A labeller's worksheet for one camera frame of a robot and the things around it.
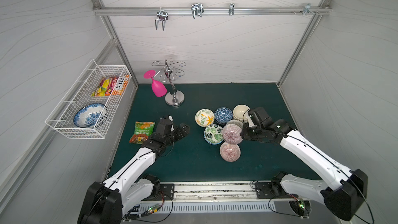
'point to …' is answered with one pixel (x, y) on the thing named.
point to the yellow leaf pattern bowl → (204, 117)
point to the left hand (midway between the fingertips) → (185, 130)
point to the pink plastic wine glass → (158, 88)
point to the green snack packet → (142, 130)
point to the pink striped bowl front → (230, 152)
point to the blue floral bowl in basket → (90, 115)
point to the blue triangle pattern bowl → (223, 115)
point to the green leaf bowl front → (213, 134)
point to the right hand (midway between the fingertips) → (240, 133)
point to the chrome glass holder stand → (173, 98)
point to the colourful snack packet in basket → (112, 86)
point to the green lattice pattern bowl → (236, 122)
